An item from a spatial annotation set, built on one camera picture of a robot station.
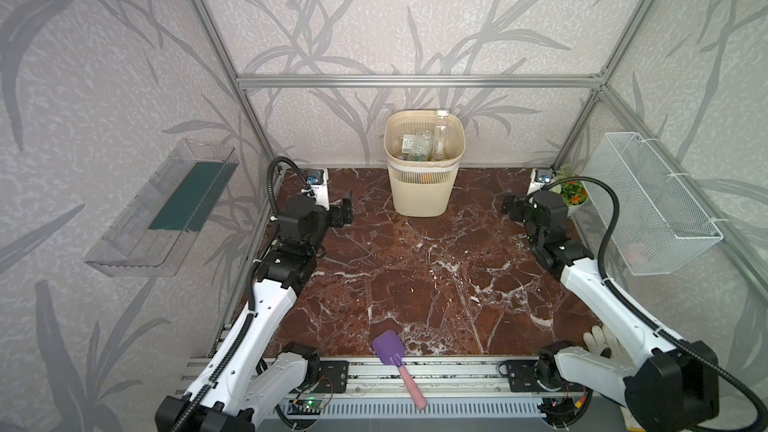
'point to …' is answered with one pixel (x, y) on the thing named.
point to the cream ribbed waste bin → (422, 188)
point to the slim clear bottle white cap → (424, 146)
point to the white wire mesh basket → (658, 224)
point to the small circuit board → (304, 407)
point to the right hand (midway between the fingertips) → (525, 182)
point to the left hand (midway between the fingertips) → (337, 181)
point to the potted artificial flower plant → (574, 192)
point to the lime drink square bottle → (408, 142)
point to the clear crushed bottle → (440, 145)
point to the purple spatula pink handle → (390, 349)
